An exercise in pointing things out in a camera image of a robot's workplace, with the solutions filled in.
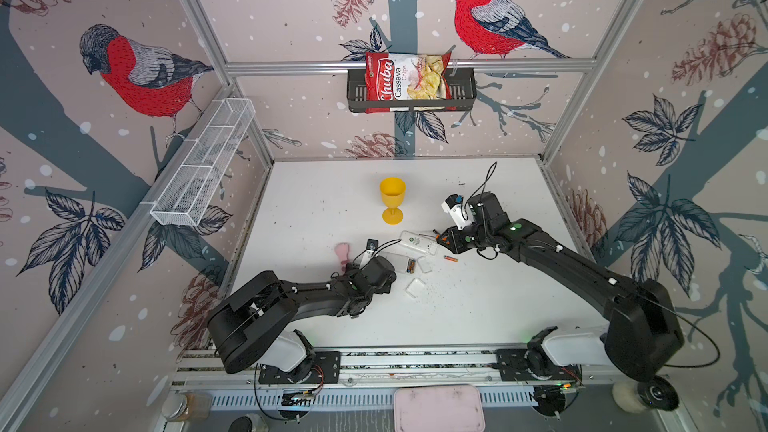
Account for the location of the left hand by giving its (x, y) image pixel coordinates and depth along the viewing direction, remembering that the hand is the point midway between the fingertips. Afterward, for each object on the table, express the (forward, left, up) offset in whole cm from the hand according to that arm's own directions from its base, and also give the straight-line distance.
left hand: (374, 270), depth 89 cm
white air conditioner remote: (+9, -16, 0) cm, 19 cm away
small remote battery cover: (+3, -16, -2) cm, 16 cm away
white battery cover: (-5, -12, -2) cm, 13 cm away
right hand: (+2, -18, +12) cm, 21 cm away
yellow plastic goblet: (+21, -6, +12) cm, 25 cm away
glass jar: (-33, +38, +9) cm, 51 cm away
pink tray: (-34, -16, +1) cm, 37 cm away
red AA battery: (+4, -24, -1) cm, 24 cm away
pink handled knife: (+6, +10, +1) cm, 12 cm away
